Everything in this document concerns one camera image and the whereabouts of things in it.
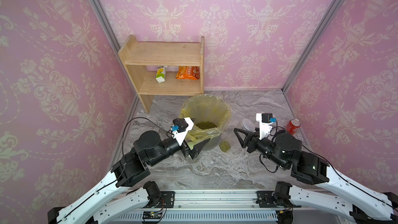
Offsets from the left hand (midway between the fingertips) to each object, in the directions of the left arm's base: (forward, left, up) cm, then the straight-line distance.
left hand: (202, 130), depth 56 cm
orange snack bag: (+48, +9, -12) cm, 50 cm away
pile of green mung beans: (+24, -2, -34) cm, 41 cm away
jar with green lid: (+1, +7, -30) cm, 31 cm away
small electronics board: (-22, +23, -41) cm, 52 cm away
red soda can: (+20, -52, -27) cm, 62 cm away
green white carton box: (+46, +26, -11) cm, 54 cm away
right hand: (+3, -14, -4) cm, 15 cm away
